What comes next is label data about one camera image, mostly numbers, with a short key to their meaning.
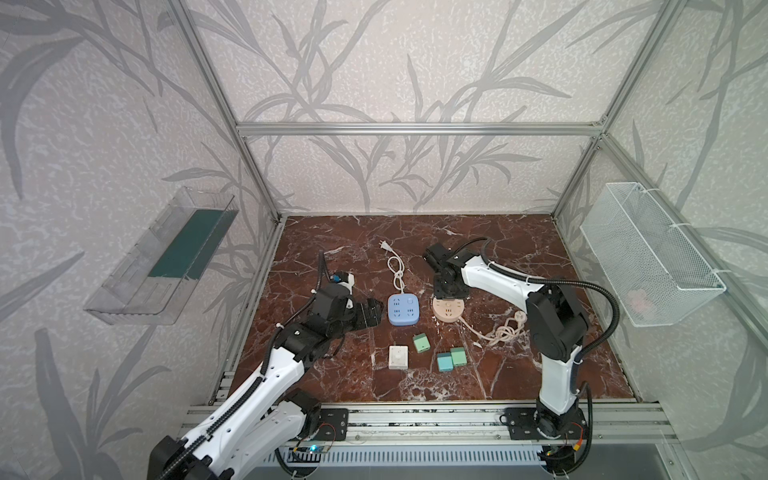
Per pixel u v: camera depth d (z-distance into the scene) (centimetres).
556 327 50
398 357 83
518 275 56
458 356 83
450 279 68
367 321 68
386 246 109
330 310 57
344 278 71
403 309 91
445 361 83
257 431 54
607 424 75
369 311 70
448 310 91
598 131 94
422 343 86
